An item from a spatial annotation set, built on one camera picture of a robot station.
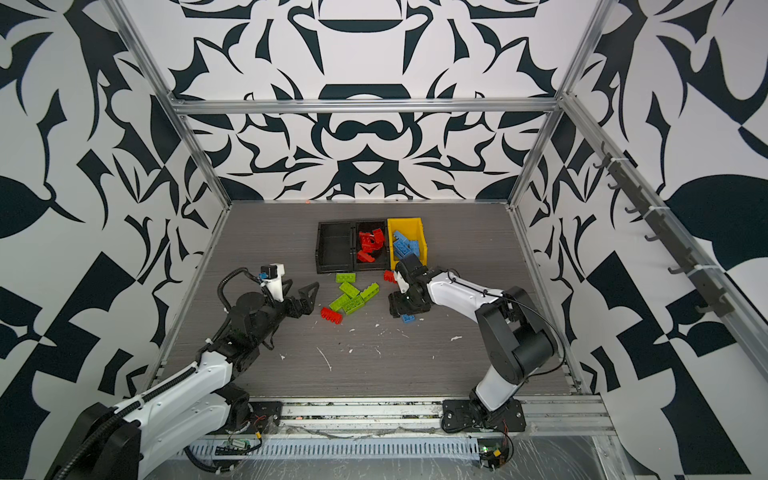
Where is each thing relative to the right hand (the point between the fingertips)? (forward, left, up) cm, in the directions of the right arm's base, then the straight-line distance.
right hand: (401, 306), depth 91 cm
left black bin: (+24, +23, -3) cm, 34 cm away
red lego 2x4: (+25, +7, +2) cm, 26 cm away
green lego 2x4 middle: (+6, +16, 0) cm, 17 cm away
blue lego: (+22, -5, 0) cm, 23 cm away
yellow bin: (+28, -5, +3) cm, 29 cm away
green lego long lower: (+2, +18, -2) cm, 18 cm away
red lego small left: (-3, +21, 0) cm, 21 cm away
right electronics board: (-35, -21, -4) cm, 41 cm away
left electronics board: (-34, +41, -4) cm, 53 cm away
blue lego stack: (-6, -2, +5) cm, 8 cm away
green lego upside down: (+1, +14, -1) cm, 15 cm away
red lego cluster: (+24, +9, 0) cm, 26 cm away
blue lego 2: (+23, -1, +2) cm, 23 cm away
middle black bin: (+20, +6, -3) cm, 21 cm away
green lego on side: (+5, +9, 0) cm, 10 cm away
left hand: (+2, +26, +14) cm, 30 cm away
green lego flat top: (+11, +18, -1) cm, 21 cm away
